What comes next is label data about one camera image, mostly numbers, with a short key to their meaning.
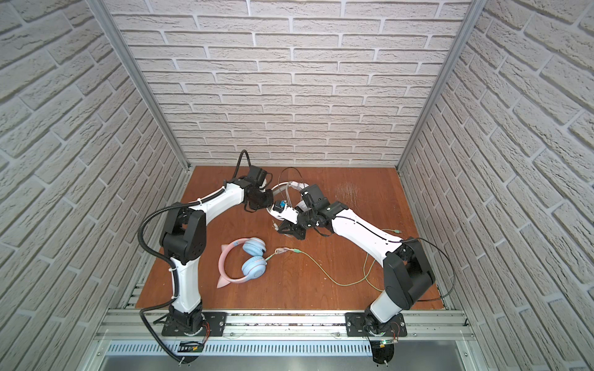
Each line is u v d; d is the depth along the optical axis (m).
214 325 0.73
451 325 0.76
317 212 0.64
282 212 0.68
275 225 0.77
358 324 0.74
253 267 0.79
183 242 0.53
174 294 0.60
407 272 0.44
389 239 0.47
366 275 0.84
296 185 0.94
